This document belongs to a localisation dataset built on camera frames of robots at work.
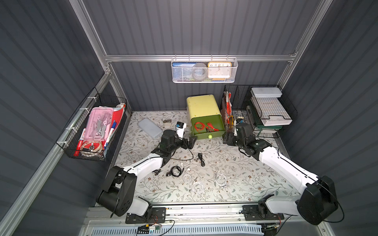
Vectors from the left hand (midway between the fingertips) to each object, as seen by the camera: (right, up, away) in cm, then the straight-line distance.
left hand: (191, 135), depth 84 cm
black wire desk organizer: (+42, +21, +36) cm, 59 cm away
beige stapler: (-19, +9, +28) cm, 36 cm away
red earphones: (+4, +4, +7) cm, 9 cm away
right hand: (+24, 0, 0) cm, 24 cm away
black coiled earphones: (-10, -22, +5) cm, 25 cm away
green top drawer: (+10, +5, +7) cm, 13 cm away
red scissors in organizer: (+29, +22, +30) cm, 47 cm away
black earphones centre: (+5, -15, +9) cm, 18 cm away
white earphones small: (-2, -21, +5) cm, 22 cm away
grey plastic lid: (-31, +4, +24) cm, 40 cm away
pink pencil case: (-46, +9, -11) cm, 48 cm away
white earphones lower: (+4, -29, -1) cm, 30 cm away
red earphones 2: (+12, +6, +7) cm, 15 cm away
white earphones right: (+17, -26, +2) cm, 31 cm away
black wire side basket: (-52, -1, -21) cm, 56 cm away
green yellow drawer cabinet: (+7, +19, +9) cm, 22 cm away
